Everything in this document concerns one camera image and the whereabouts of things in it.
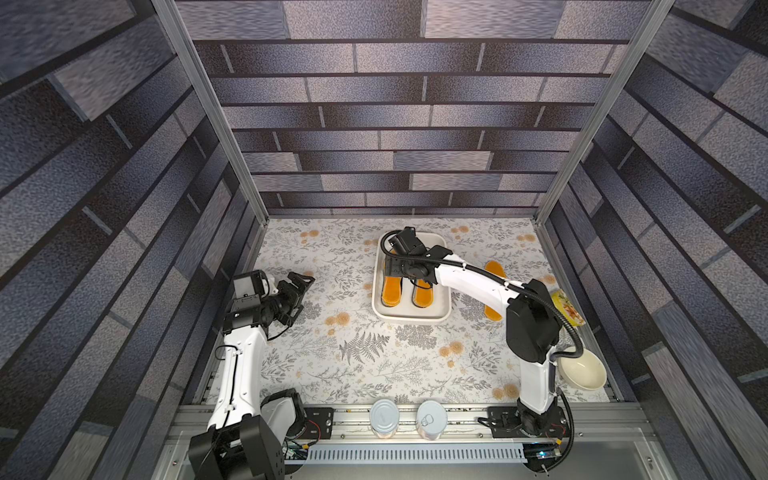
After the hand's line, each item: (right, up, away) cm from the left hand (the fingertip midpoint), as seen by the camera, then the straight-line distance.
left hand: (310, 287), depth 80 cm
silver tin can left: (+20, -30, -10) cm, 38 cm away
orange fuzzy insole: (+22, -4, +14) cm, 27 cm away
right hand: (+24, +6, +12) cm, 28 cm away
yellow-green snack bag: (+77, -8, +10) cm, 78 cm away
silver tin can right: (+32, -30, -10) cm, 45 cm away
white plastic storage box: (+27, -10, +13) cm, 32 cm away
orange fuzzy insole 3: (+59, +4, +24) cm, 64 cm away
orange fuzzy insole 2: (+32, -5, +13) cm, 35 cm away
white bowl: (+76, -24, +1) cm, 80 cm away
